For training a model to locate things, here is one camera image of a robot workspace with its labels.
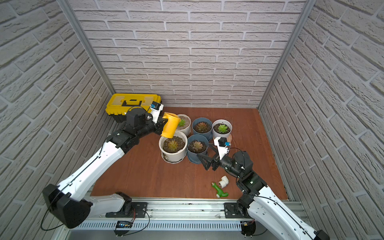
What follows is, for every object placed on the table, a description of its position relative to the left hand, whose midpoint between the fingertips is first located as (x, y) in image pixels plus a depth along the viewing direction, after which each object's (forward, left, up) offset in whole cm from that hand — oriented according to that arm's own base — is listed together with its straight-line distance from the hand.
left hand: (162, 114), depth 75 cm
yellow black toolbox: (+21, +34, -14) cm, 42 cm away
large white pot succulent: (-9, -5, -21) cm, 23 cm away
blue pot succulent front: (-5, -19, -20) cm, 28 cm away
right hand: (-17, -22, -5) cm, 28 cm away
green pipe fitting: (-31, -31, -28) cm, 52 cm away
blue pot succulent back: (+8, -23, -20) cm, 32 cm away
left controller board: (-44, +19, -34) cm, 58 cm away
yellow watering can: (-4, -4, -5) cm, 8 cm away
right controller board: (-46, -43, -30) cm, 70 cm away
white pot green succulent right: (+6, -35, -19) cm, 40 cm away
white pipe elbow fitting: (-26, -34, -28) cm, 51 cm away
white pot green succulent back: (+9, -10, -20) cm, 24 cm away
